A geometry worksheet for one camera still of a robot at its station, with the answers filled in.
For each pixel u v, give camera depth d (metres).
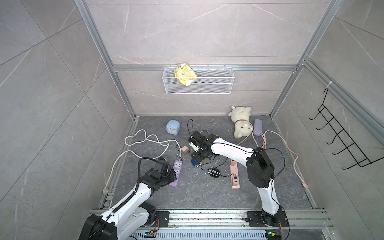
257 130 1.08
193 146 0.76
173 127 1.03
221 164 0.92
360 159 0.59
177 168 0.88
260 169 0.51
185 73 0.88
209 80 1.01
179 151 0.98
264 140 0.99
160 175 0.65
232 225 0.73
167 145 0.96
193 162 0.92
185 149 0.98
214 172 0.87
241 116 1.10
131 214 0.49
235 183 0.79
